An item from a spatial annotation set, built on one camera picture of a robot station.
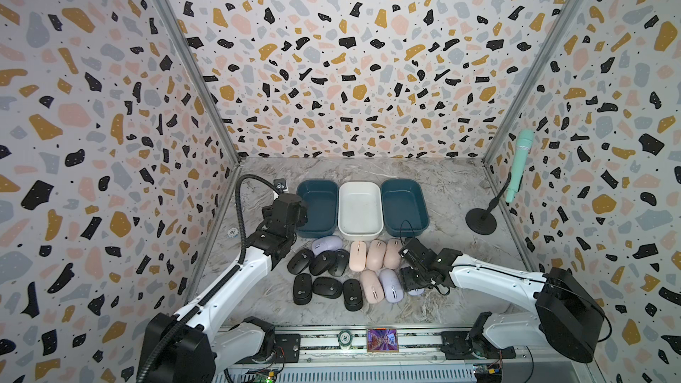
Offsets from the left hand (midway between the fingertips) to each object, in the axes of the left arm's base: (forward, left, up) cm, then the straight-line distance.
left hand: (294, 203), depth 82 cm
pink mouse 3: (-11, -31, -18) cm, 38 cm away
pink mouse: (-9, -20, -18) cm, 28 cm away
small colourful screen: (-35, -26, -19) cm, 47 cm away
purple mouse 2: (-21, -30, -17) cm, 40 cm away
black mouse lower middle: (-20, -10, -17) cm, 28 cm away
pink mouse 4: (-21, -24, -16) cm, 36 cm away
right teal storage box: (+11, -37, -14) cm, 41 cm away
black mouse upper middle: (-12, -8, -16) cm, 22 cm away
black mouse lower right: (-23, -18, -16) cm, 33 cm away
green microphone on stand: (+5, -67, -20) cm, 70 cm away
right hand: (-18, -37, -19) cm, 45 cm away
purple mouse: (-5, -9, -17) cm, 20 cm away
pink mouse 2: (-9, -26, -17) cm, 33 cm away
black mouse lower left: (-21, -2, -17) cm, 27 cm away
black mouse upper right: (-12, -14, -17) cm, 25 cm away
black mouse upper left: (-12, 0, -17) cm, 21 cm away
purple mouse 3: (-22, -38, -18) cm, 47 cm away
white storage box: (+10, -21, -19) cm, 30 cm away
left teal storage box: (+16, -6, -18) cm, 25 cm away
